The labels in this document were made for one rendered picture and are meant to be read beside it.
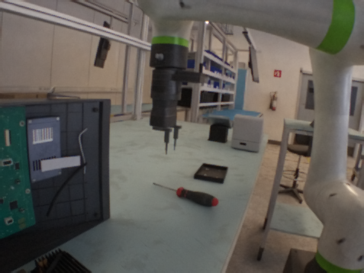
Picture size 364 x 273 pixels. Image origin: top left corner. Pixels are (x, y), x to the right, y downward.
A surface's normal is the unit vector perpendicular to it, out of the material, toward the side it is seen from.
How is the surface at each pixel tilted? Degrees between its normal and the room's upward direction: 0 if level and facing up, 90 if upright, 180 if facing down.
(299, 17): 114
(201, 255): 0
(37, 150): 90
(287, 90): 90
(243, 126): 90
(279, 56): 90
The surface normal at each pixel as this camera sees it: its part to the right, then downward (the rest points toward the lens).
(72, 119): 0.62, 0.21
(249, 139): -0.39, 0.14
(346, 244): -0.67, 0.09
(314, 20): -0.28, 0.55
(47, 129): 0.88, 0.17
